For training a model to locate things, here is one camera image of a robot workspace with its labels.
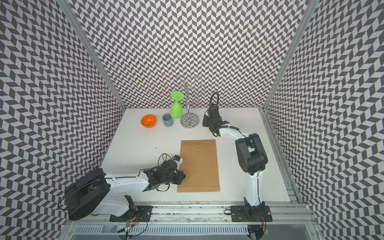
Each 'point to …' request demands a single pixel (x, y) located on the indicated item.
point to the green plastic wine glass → (176, 109)
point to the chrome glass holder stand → (188, 120)
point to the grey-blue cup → (168, 121)
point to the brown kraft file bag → (199, 165)
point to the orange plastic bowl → (148, 121)
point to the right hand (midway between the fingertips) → (206, 120)
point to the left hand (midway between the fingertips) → (185, 178)
